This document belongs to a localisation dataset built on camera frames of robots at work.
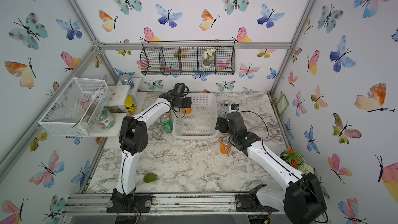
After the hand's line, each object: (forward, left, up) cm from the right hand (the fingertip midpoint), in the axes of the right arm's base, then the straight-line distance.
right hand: (226, 117), depth 82 cm
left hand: (+18, +23, -7) cm, 30 cm away
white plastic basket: (+10, +13, -20) cm, 26 cm away
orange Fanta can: (-12, 0, -12) cm, 17 cm away
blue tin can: (+23, +61, +3) cm, 66 cm away
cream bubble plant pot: (-7, +61, +2) cm, 61 cm away
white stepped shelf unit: (+6, +56, +3) cm, 56 cm away
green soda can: (0, +34, -10) cm, 35 cm away
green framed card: (+26, -42, -17) cm, 52 cm away
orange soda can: (+15, +24, -16) cm, 33 cm away
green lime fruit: (-27, +38, -18) cm, 50 cm away
